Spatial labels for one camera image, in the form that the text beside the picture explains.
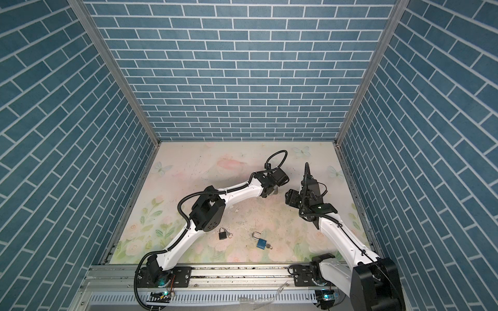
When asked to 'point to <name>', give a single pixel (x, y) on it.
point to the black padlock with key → (223, 233)
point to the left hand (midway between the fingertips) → (269, 187)
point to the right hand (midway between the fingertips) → (289, 193)
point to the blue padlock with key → (261, 243)
